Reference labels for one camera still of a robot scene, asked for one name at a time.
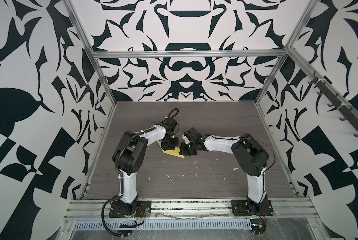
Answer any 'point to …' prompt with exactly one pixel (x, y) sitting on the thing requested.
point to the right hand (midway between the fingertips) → (180, 152)
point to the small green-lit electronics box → (258, 226)
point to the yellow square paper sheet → (175, 152)
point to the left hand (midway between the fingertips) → (175, 145)
